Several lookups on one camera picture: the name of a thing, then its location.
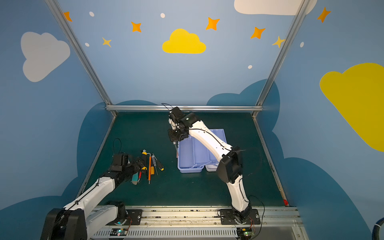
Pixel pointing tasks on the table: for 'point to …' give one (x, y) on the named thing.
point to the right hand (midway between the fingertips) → (172, 137)
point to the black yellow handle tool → (145, 159)
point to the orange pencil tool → (149, 168)
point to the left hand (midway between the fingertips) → (142, 164)
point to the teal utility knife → (135, 178)
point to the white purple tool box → (193, 157)
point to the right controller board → (245, 233)
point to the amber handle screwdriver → (152, 167)
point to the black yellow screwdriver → (159, 164)
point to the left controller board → (118, 232)
